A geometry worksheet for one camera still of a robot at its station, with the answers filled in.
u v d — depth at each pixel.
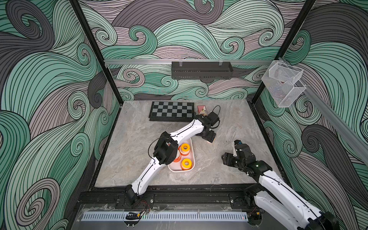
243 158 0.62
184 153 0.88
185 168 0.81
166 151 0.58
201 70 0.98
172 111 1.10
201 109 1.14
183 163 0.83
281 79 0.79
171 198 0.79
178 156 0.85
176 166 0.85
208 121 0.70
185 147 0.90
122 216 0.70
